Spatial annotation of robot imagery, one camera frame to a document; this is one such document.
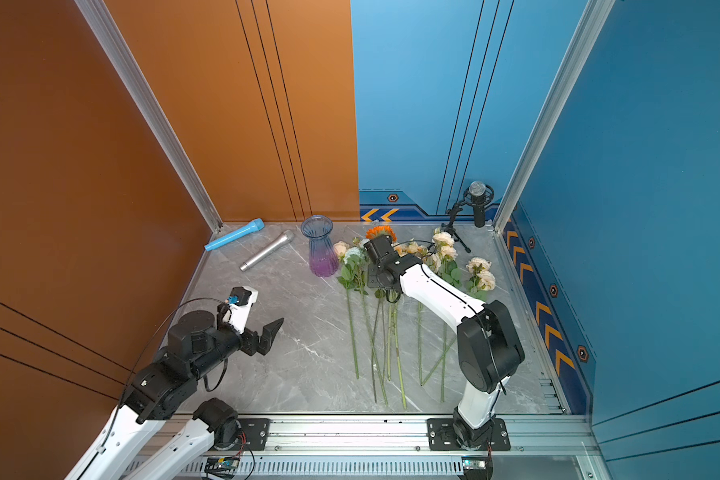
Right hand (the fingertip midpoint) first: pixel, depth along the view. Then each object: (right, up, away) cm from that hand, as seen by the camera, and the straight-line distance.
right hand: (379, 276), depth 90 cm
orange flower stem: (+2, +16, +33) cm, 37 cm away
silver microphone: (-35, +12, +22) cm, 43 cm away
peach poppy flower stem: (+13, -17, +1) cm, 22 cm away
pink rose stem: (+35, -3, +8) cm, 36 cm away
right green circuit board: (+22, -43, -21) cm, 53 cm away
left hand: (-27, -6, -19) cm, 34 cm away
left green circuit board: (-38, -43, -19) cm, 61 cm away
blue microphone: (-51, +16, +25) cm, 59 cm away
